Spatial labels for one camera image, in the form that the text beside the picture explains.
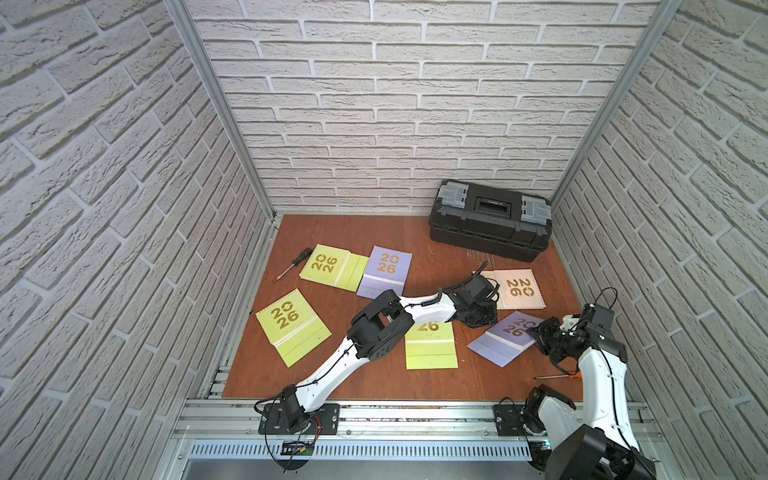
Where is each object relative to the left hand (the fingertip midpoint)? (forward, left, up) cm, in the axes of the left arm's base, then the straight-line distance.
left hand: (509, 323), depth 89 cm
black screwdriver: (+27, +68, -3) cm, 73 cm away
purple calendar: (+21, +37, -2) cm, 43 cm away
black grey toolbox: (+30, +3, +14) cm, 33 cm away
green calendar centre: (-6, +24, -3) cm, 25 cm away
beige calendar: (+12, -7, -1) cm, 14 cm away
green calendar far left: (+22, +56, -2) cm, 60 cm away
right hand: (-5, -3, +6) cm, 8 cm away
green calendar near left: (0, +66, -2) cm, 66 cm away
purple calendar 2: (-7, +4, +4) cm, 9 cm away
